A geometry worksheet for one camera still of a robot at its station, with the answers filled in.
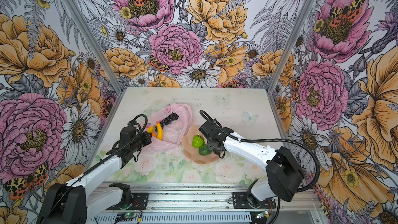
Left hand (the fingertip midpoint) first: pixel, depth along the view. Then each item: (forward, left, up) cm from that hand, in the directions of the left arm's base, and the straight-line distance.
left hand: (151, 138), depth 89 cm
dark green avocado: (-7, -30, -1) cm, 31 cm away
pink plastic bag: (+8, -11, -7) cm, 15 cm away
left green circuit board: (-36, +7, -7) cm, 37 cm away
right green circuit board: (-36, -55, -6) cm, 66 cm away
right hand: (-6, -37, +2) cm, 38 cm away
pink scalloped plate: (-7, -23, -5) cm, 25 cm away
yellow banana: (+6, -3, -3) cm, 7 cm away
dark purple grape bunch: (+16, -10, -2) cm, 19 cm away
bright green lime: (-3, -26, +1) cm, 26 cm away
